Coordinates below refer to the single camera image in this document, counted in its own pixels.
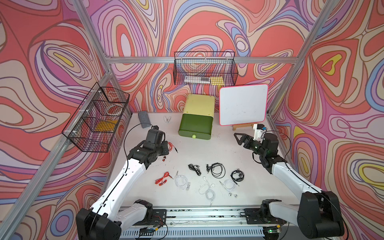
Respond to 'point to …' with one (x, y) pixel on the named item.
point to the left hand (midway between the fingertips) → (165, 146)
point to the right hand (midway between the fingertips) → (239, 139)
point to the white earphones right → (230, 190)
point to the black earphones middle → (217, 175)
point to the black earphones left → (195, 168)
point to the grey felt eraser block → (144, 119)
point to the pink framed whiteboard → (243, 104)
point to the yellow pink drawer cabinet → (199, 104)
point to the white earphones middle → (206, 189)
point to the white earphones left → (186, 185)
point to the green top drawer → (195, 126)
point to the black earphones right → (241, 174)
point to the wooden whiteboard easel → (234, 126)
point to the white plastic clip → (166, 120)
